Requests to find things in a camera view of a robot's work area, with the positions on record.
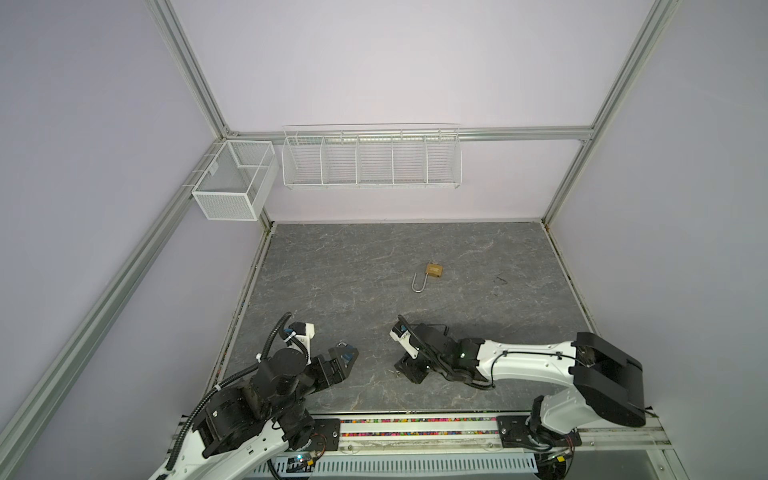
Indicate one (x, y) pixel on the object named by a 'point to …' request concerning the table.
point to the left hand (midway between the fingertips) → (346, 364)
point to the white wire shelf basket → (372, 156)
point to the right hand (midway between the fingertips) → (401, 362)
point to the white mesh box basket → (235, 185)
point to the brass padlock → (432, 269)
